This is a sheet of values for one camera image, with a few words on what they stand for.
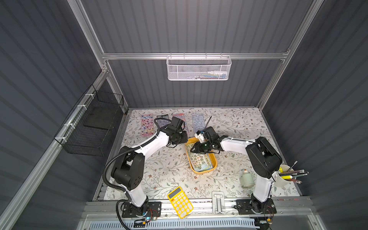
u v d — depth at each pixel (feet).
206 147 2.65
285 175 2.45
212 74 3.02
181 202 2.44
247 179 2.47
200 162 2.90
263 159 1.70
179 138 2.56
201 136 2.92
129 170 1.54
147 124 3.55
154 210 2.38
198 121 3.67
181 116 3.79
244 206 2.42
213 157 2.85
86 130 2.38
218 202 2.42
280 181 2.40
